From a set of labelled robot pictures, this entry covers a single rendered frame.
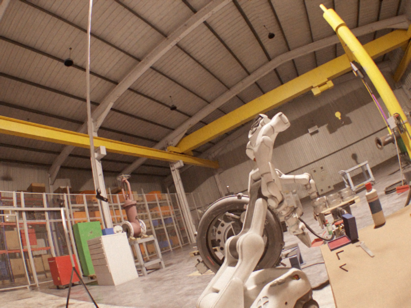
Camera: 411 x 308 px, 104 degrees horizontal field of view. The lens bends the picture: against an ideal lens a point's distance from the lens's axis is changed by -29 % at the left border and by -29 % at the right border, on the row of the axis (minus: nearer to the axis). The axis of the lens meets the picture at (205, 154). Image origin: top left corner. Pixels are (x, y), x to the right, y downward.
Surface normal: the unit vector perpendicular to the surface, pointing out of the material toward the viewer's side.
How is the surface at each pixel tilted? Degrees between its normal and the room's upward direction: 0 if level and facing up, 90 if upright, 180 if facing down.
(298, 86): 90
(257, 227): 90
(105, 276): 90
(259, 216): 90
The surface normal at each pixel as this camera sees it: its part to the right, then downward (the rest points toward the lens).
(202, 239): -0.40, -0.17
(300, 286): 0.36, -0.40
